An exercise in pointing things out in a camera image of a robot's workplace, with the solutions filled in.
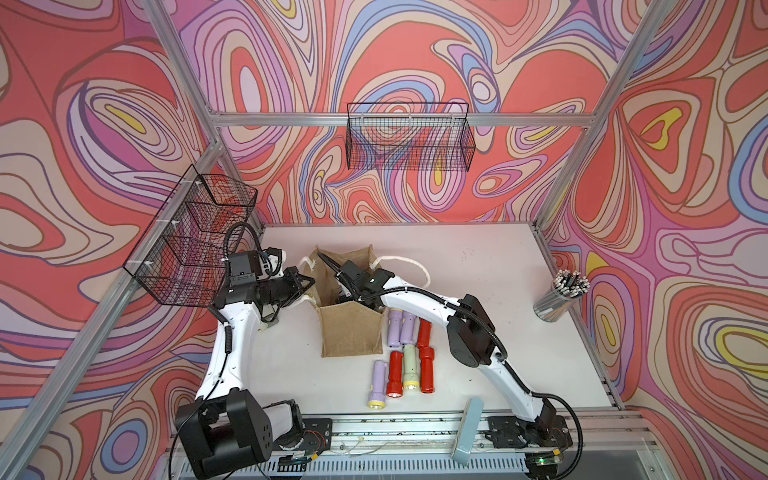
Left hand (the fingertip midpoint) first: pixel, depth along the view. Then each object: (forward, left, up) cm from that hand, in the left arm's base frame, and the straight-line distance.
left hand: (315, 280), depth 78 cm
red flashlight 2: (-18, -30, -19) cm, 40 cm away
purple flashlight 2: (-23, -17, -19) cm, 34 cm away
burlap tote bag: (-9, -8, -9) cm, 15 cm away
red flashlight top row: (-7, -30, -17) cm, 35 cm away
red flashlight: (-22, -21, -19) cm, 36 cm away
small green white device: (-4, +19, -19) cm, 27 cm away
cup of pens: (0, -68, -3) cm, 68 cm away
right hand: (-2, -7, -18) cm, 19 cm away
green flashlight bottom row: (-16, -26, -18) cm, 35 cm away
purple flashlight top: (-5, -26, -18) cm, 32 cm away
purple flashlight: (-5, -21, -18) cm, 28 cm away
